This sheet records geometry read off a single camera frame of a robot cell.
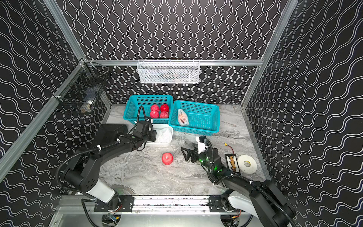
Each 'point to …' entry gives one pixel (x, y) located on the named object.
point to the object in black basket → (86, 107)
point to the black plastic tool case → (106, 133)
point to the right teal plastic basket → (194, 118)
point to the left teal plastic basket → (133, 102)
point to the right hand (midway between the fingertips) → (187, 145)
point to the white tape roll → (247, 164)
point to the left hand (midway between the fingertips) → (153, 130)
